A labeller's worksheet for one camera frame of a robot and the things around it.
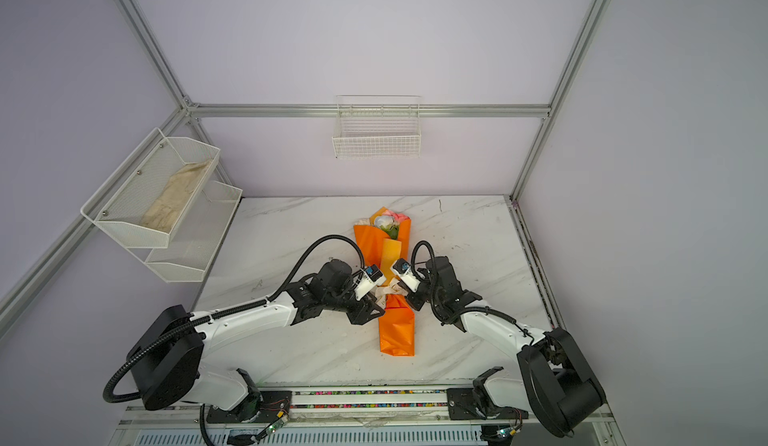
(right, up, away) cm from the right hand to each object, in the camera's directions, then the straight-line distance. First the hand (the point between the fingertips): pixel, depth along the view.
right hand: (400, 279), depth 86 cm
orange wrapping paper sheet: (-6, +10, +9) cm, 15 cm away
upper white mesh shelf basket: (-67, +22, -9) cm, 71 cm away
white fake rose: (-4, +16, +21) cm, 27 cm away
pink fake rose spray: (0, +19, +22) cm, 29 cm away
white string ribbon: (-6, -4, -1) cm, 7 cm away
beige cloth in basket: (-62, +19, -9) cm, 66 cm away
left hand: (-7, -7, -5) cm, 11 cm away
